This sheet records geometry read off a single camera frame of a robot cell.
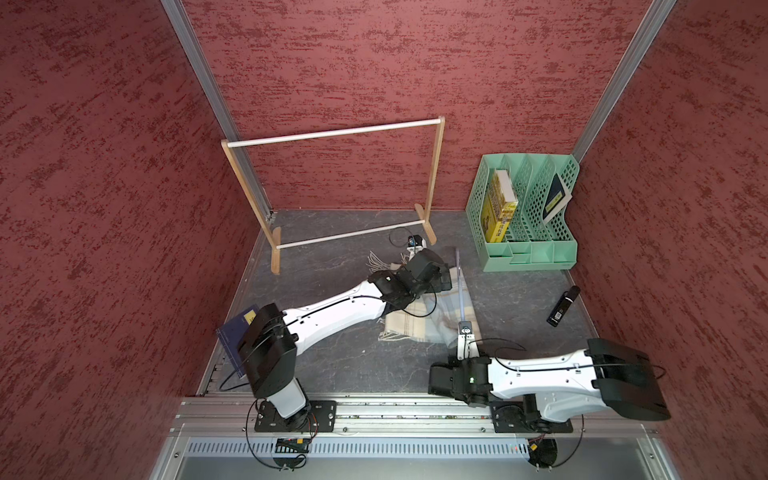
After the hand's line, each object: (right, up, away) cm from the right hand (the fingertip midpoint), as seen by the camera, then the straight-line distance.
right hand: (464, 356), depth 82 cm
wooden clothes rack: (-66, +34, +30) cm, 81 cm away
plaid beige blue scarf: (-8, +9, +8) cm, 14 cm away
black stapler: (+34, +12, +10) cm, 37 cm away
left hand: (-9, +22, -1) cm, 24 cm away
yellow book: (+14, +44, +10) cm, 47 cm away
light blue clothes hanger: (0, +19, +5) cm, 20 cm away
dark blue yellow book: (+40, +48, +24) cm, 68 cm away
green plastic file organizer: (+18, +41, +8) cm, 46 cm away
